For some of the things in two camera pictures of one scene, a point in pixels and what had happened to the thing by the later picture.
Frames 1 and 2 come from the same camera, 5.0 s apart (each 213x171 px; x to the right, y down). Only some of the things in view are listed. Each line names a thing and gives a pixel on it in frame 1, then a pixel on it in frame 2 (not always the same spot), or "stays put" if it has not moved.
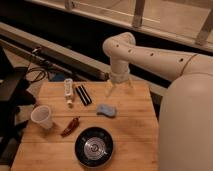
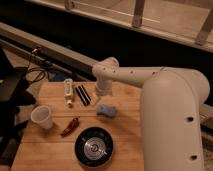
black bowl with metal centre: [93, 147] stays put
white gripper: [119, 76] to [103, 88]
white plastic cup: [42, 115] stays put
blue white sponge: [106, 109] stays put
